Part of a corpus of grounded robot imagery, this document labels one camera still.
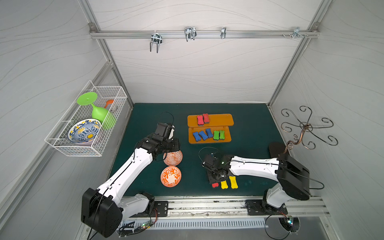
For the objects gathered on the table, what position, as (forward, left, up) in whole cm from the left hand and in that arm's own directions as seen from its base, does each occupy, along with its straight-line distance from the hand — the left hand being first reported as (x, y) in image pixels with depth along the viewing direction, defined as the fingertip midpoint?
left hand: (179, 145), depth 79 cm
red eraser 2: (+20, -15, 0) cm, 25 cm away
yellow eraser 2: (-14, -30, -14) cm, 36 cm away
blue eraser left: (+15, -9, -13) cm, 22 cm away
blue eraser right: (+18, -18, -14) cm, 29 cm away
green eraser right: (+16, -26, -13) cm, 33 cm away
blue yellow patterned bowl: (-5, +38, +19) cm, 43 cm away
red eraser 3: (-16, -20, -15) cm, 30 cm away
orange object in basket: (+16, +37, +16) cm, 44 cm away
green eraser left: (+15, -22, -13) cm, 30 cm away
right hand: (-12, -17, -15) cm, 26 cm away
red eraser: (+19, -11, -2) cm, 22 cm away
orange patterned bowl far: (-1, +5, -16) cm, 17 cm away
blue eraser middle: (+16, -13, -14) cm, 25 cm away
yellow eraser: (-15, -25, -15) cm, 33 cm away
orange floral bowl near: (-12, +5, -16) cm, 20 cm away
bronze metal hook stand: (+2, -60, +14) cm, 62 cm away
